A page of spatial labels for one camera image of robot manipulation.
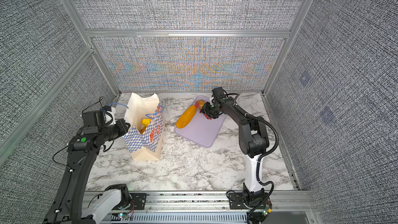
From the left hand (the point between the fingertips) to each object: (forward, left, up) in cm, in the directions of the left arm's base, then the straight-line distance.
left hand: (130, 123), depth 75 cm
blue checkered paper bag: (+11, -3, -7) cm, 13 cm away
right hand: (+16, -37, -14) cm, 43 cm away
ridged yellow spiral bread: (-4, -7, 0) cm, 8 cm away
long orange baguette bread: (+17, -27, -18) cm, 37 cm away
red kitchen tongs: (+26, -34, -17) cm, 46 cm away
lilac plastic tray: (+9, -35, -23) cm, 43 cm away
